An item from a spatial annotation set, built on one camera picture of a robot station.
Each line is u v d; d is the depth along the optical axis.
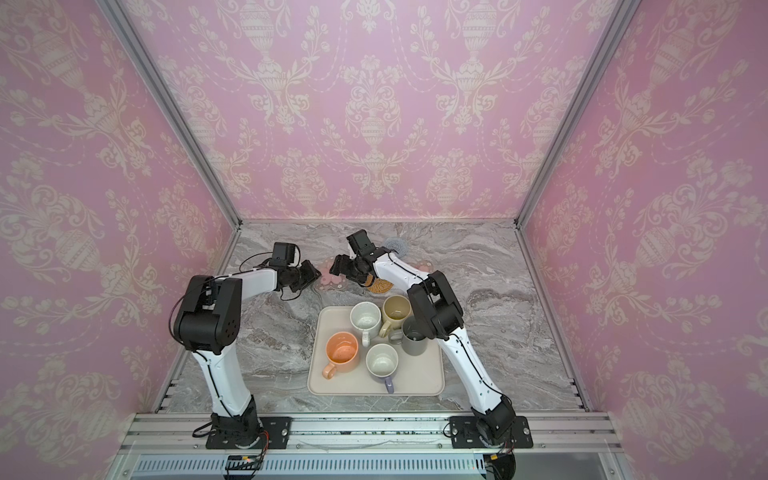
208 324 0.53
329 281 1.03
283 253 0.83
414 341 0.84
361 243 0.85
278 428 0.75
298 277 0.90
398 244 1.13
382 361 0.85
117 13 0.69
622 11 0.68
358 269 0.90
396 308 0.94
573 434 0.76
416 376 0.82
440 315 0.64
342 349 0.87
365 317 0.93
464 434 0.73
